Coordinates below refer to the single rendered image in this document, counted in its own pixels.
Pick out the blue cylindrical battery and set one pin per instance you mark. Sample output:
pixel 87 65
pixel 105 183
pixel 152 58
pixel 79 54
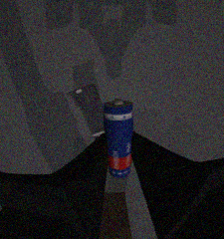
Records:
pixel 119 130

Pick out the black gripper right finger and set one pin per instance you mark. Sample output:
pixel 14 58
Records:
pixel 173 186

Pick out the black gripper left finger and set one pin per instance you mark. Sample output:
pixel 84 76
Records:
pixel 75 192

